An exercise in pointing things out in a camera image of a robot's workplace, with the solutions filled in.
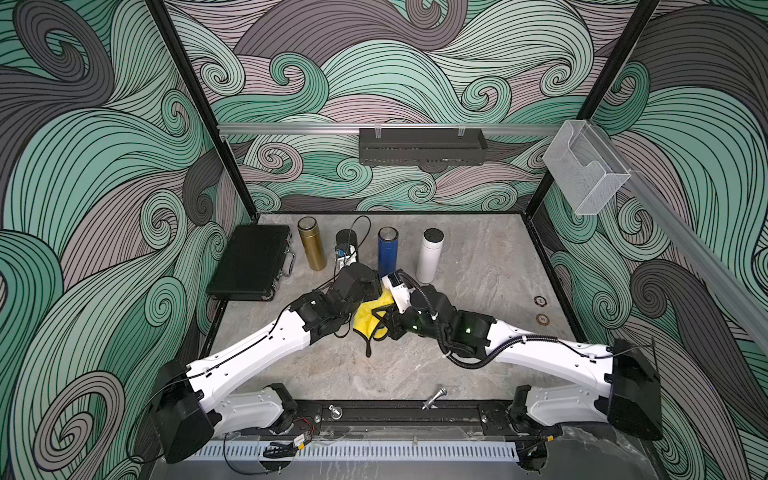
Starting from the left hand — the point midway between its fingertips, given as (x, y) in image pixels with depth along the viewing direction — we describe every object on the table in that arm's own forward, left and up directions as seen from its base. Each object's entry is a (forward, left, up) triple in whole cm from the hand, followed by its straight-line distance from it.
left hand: (373, 273), depth 76 cm
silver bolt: (-23, -18, -20) cm, 36 cm away
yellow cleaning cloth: (-12, +2, -3) cm, 13 cm away
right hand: (-10, 0, -3) cm, 10 cm away
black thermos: (+14, +9, -3) cm, 17 cm away
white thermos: (+12, -17, -7) cm, 22 cm away
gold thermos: (+16, +19, -14) cm, 29 cm away
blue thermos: (+13, -4, -2) cm, 14 cm away
